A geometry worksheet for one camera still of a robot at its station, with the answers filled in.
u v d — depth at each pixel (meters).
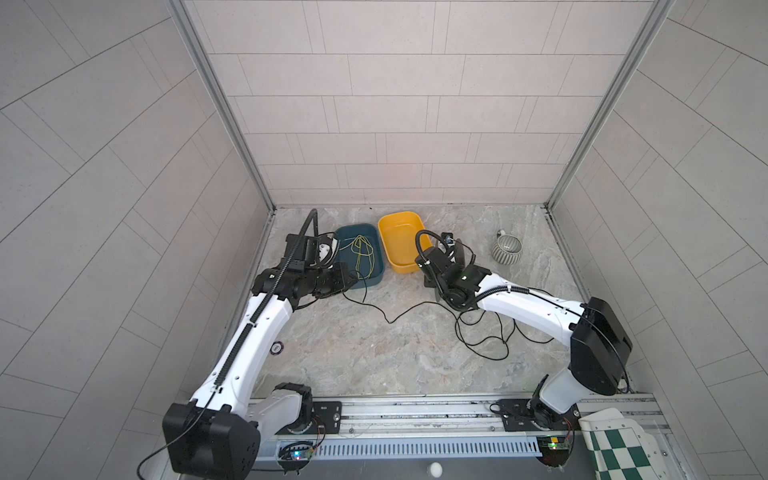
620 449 0.67
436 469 0.59
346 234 1.03
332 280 0.65
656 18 0.72
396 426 0.71
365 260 0.99
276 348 0.81
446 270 0.62
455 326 0.85
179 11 0.70
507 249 1.02
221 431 0.36
